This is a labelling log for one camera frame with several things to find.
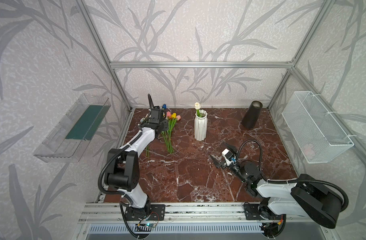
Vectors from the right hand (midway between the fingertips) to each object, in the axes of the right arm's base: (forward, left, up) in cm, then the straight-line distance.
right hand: (218, 143), depth 77 cm
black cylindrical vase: (+32, -30, -14) cm, 46 cm away
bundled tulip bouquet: (+32, +30, -16) cm, 46 cm away
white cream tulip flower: (+15, +11, +13) cm, 23 cm away
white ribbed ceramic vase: (+14, +9, -3) cm, 17 cm away
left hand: (+20, +31, -4) cm, 37 cm away
